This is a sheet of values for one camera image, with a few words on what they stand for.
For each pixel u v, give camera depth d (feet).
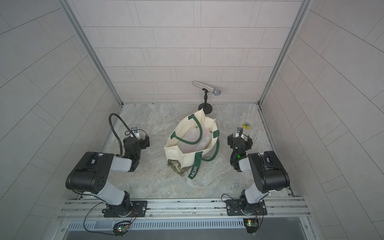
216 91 3.06
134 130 2.56
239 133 2.54
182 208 2.37
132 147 2.34
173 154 2.42
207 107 3.67
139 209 2.33
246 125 3.34
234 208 2.33
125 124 2.51
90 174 1.46
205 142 2.67
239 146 2.25
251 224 2.23
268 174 1.48
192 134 2.79
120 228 2.10
